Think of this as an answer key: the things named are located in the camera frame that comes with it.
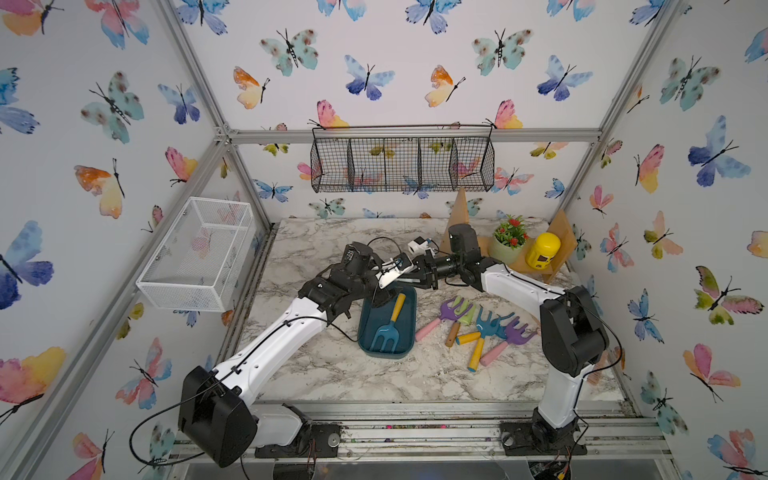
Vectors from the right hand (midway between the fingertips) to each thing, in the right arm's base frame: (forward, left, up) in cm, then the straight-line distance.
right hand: (403, 277), depth 76 cm
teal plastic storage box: (0, +9, -22) cm, 24 cm away
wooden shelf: (+24, -47, -4) cm, 53 cm away
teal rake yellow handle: (-2, -25, -22) cm, 34 cm away
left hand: (+2, +2, -1) cm, 3 cm away
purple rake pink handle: (+3, -14, -23) cm, 27 cm away
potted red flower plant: (+19, -31, -6) cm, 36 cm away
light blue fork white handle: (-5, +3, +8) cm, 10 cm away
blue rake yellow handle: (-4, +4, -23) cm, 24 cm away
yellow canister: (+18, -42, -8) cm, 46 cm away
